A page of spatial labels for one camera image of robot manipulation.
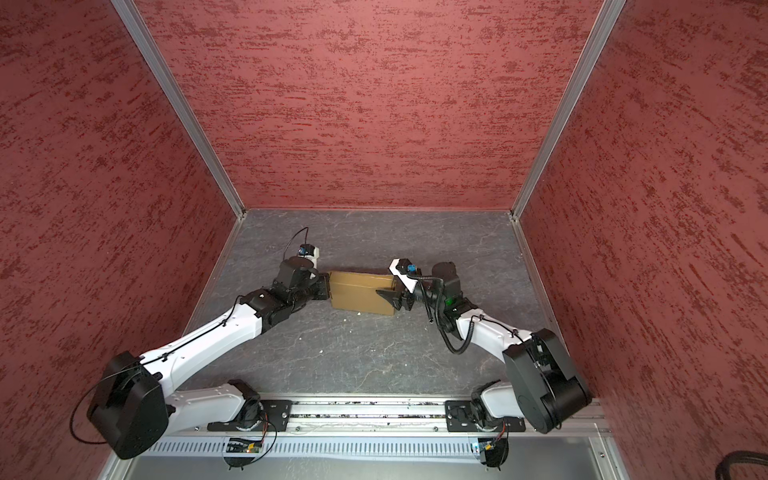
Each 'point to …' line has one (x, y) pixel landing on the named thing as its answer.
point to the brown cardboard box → (357, 292)
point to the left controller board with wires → (244, 446)
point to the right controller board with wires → (494, 451)
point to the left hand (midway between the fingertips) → (329, 283)
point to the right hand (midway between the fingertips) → (382, 284)
